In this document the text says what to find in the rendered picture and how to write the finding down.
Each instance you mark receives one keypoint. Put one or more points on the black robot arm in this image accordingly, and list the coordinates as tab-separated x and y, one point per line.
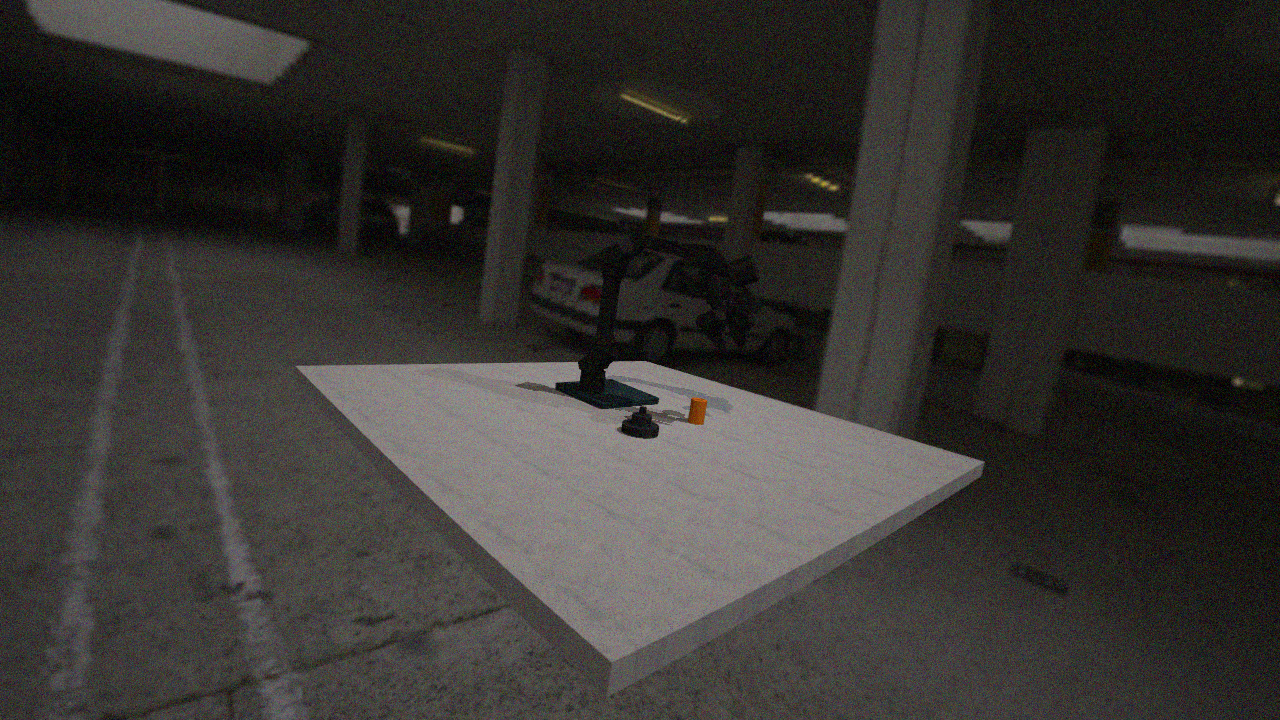
614	262

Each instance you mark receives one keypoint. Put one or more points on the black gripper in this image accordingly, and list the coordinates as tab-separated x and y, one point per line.
715	321

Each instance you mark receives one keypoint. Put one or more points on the orange knob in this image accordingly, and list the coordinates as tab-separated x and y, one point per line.
697	411

